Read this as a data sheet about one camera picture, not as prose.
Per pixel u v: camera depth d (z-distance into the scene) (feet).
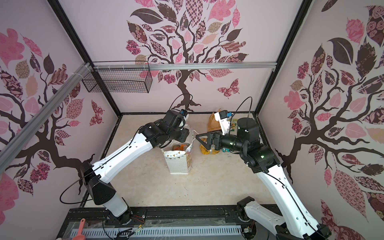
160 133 1.67
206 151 3.03
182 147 3.11
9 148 1.65
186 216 2.47
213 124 3.48
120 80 3.99
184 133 2.16
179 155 2.33
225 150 3.06
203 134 1.82
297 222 1.20
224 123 1.76
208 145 1.69
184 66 3.09
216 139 1.68
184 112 2.13
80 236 2.23
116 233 2.29
